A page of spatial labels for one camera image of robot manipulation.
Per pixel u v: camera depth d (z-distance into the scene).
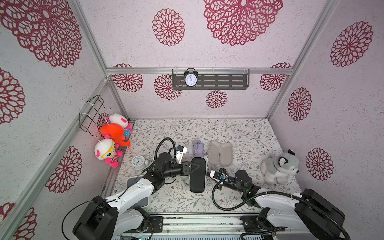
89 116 0.75
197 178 0.72
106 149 0.80
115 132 0.88
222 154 1.02
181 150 0.72
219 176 0.64
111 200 0.44
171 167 0.68
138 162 0.92
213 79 0.94
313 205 0.43
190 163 0.70
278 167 0.77
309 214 0.42
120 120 0.95
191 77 0.90
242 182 0.62
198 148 0.99
